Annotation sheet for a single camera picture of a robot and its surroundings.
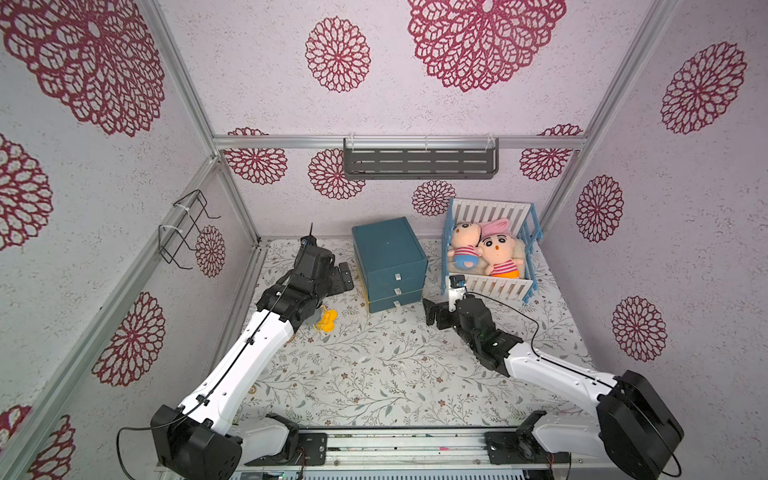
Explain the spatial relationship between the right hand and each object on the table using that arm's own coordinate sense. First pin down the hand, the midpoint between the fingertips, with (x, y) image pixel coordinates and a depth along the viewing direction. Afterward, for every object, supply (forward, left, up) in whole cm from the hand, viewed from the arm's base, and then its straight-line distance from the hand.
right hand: (443, 299), depth 86 cm
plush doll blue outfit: (+26, -10, -1) cm, 28 cm away
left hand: (-1, +30, +11) cm, 32 cm away
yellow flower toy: (0, +36, -13) cm, 38 cm away
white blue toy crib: (+35, -31, 0) cm, 47 cm away
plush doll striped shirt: (+19, -20, 0) cm, 27 cm away
